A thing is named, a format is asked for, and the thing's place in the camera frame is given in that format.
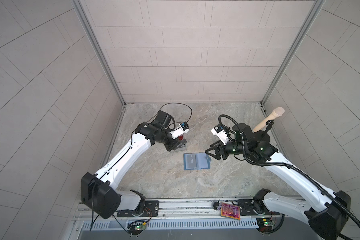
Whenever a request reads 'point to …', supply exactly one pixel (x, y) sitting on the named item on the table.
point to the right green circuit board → (265, 224)
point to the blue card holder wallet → (196, 161)
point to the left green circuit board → (136, 229)
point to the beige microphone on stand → (277, 112)
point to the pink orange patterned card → (231, 211)
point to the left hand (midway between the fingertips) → (182, 140)
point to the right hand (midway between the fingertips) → (208, 151)
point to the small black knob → (216, 204)
